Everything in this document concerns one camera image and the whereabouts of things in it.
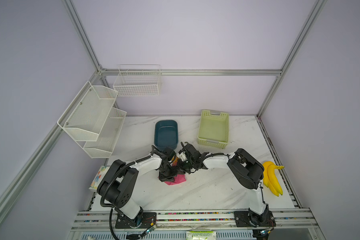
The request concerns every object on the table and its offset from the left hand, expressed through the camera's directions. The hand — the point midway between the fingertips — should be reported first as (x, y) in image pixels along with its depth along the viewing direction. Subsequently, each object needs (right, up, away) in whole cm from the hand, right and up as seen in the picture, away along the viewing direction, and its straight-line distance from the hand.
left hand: (174, 181), depth 85 cm
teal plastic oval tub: (-7, +27, +20) cm, 34 cm away
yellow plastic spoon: (+1, +14, -7) cm, 15 cm away
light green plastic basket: (+29, +30, +29) cm, 51 cm away
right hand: (-2, +4, +1) cm, 5 cm away
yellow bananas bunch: (+55, +2, -2) cm, 55 cm away
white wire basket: (-24, +62, +11) cm, 68 cm away
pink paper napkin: (+3, +2, -1) cm, 4 cm away
